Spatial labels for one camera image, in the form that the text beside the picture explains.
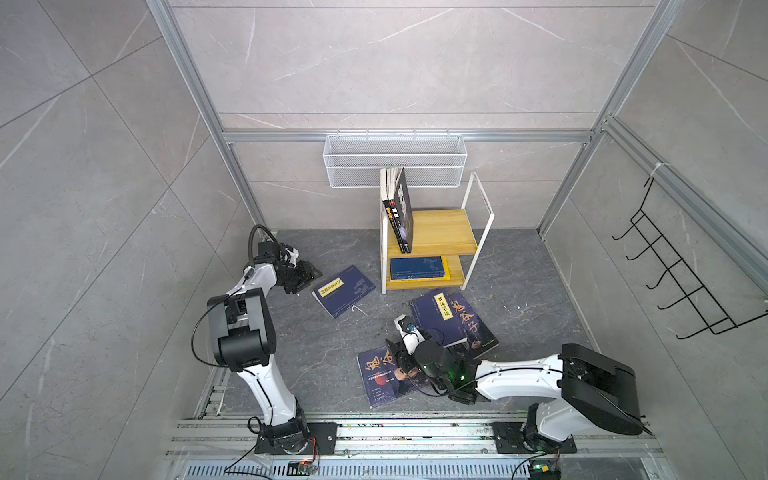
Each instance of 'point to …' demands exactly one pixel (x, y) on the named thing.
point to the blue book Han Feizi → (420, 267)
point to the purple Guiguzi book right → (479, 340)
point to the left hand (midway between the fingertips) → (314, 271)
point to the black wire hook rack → (715, 318)
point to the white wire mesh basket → (430, 160)
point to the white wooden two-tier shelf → (445, 244)
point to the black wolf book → (400, 210)
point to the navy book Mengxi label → (439, 312)
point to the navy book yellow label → (343, 290)
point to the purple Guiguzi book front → (377, 370)
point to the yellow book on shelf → (446, 273)
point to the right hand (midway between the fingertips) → (396, 333)
